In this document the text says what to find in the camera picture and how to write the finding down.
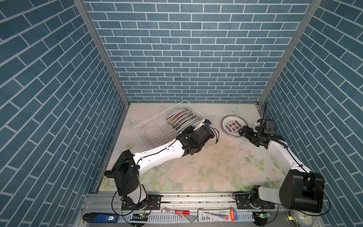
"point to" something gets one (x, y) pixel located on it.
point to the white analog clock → (300, 218)
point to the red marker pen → (177, 212)
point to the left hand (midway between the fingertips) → (191, 128)
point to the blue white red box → (217, 215)
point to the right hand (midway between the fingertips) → (243, 132)
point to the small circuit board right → (263, 215)
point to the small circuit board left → (141, 217)
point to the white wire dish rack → (166, 125)
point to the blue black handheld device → (100, 217)
